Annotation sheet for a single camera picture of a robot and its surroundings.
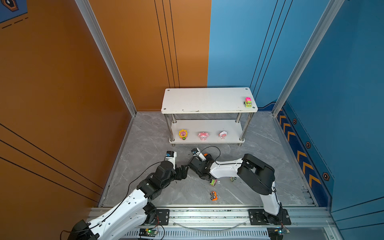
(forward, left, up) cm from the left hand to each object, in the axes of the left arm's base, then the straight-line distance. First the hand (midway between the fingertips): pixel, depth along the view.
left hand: (184, 164), depth 81 cm
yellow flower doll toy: (+20, +2, +1) cm, 20 cm away
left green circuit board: (-29, +17, -12) cm, 36 cm away
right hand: (+9, -13, -10) cm, 18 cm away
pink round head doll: (+20, -23, +2) cm, 31 cm away
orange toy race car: (-14, -16, -7) cm, 23 cm away
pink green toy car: (-7, -16, -7) cm, 19 cm away
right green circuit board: (-29, -46, -10) cm, 55 cm away
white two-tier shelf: (+25, -29, +25) cm, 46 cm away
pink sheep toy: (+18, -11, +2) cm, 21 cm away
